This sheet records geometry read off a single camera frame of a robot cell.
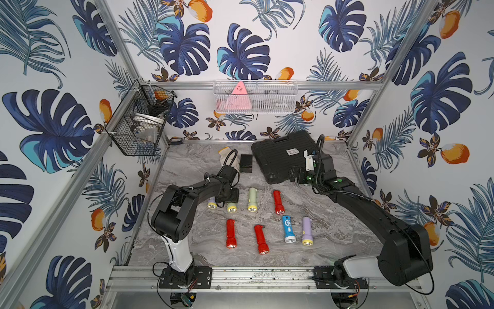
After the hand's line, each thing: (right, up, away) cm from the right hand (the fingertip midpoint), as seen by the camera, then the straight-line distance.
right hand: (297, 170), depth 86 cm
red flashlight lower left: (-29, -29, -4) cm, 41 cm away
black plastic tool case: (-7, +6, +19) cm, 21 cm away
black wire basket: (-71, +19, -2) cm, 74 cm away
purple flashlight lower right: (+3, -28, -4) cm, 28 cm away
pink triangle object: (-26, +33, +4) cm, 43 cm away
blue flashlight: (-5, -28, -5) cm, 29 cm away
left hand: (-30, -13, +9) cm, 34 cm away
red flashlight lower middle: (-16, -32, -6) cm, 36 cm away
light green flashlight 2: (-30, -18, +4) cm, 35 cm away
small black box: (-23, +3, +20) cm, 31 cm away
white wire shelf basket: (-13, +35, +6) cm, 38 cm away
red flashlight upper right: (-7, -18, +6) cm, 21 cm away
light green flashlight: (-20, -17, +5) cm, 27 cm away
